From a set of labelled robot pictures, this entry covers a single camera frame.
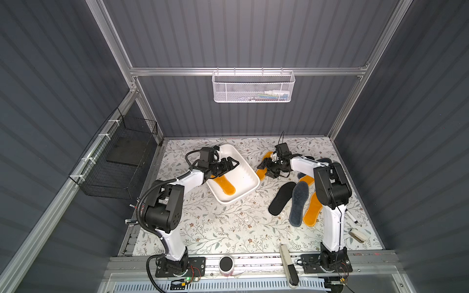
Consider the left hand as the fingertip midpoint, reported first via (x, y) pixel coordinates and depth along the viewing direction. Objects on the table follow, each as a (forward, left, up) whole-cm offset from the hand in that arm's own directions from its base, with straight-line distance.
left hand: (238, 166), depth 91 cm
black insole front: (-11, -23, -13) cm, 29 cm away
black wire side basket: (-10, +52, +15) cm, 55 cm away
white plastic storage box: (0, -3, -11) cm, 11 cm away
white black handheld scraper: (-46, -20, -7) cm, 51 cm away
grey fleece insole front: (-10, -32, -12) cm, 35 cm away
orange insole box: (+3, -13, -10) cm, 17 cm away
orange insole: (-6, +6, -12) cm, 14 cm away
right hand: (+5, -14, -9) cm, 17 cm away
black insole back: (+16, -45, -13) cm, 49 cm away
